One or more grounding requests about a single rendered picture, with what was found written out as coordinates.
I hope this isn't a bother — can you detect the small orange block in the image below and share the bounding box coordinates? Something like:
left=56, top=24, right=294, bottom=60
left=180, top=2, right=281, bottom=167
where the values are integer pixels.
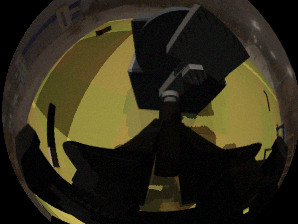
left=96, top=26, right=112, bottom=35

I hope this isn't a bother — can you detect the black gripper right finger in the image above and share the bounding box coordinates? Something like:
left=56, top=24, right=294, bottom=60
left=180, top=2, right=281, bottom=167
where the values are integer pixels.
left=178, top=124, right=262, bottom=205

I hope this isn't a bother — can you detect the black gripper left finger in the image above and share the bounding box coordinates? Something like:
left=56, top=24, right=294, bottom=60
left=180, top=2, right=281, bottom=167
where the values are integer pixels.
left=63, top=119, right=160, bottom=205

